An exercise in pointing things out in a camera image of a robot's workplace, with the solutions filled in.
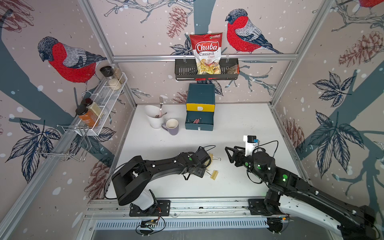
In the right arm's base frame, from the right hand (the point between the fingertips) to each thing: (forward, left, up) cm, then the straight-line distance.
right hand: (229, 147), depth 71 cm
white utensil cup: (+32, +49, -13) cm, 60 cm away
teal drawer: (+29, +10, -15) cm, 34 cm away
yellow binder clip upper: (+5, +7, -22) cm, 24 cm away
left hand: (-2, +14, -19) cm, 24 cm away
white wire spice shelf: (+31, +73, +3) cm, 79 cm away
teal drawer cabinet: (+40, +15, 0) cm, 42 cm away
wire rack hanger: (-7, +68, +14) cm, 69 cm away
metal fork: (+38, +43, -8) cm, 58 cm away
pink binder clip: (+26, +17, -12) cm, 33 cm away
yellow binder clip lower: (-6, +6, -21) cm, 23 cm away
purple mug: (+21, +33, -13) cm, 41 cm away
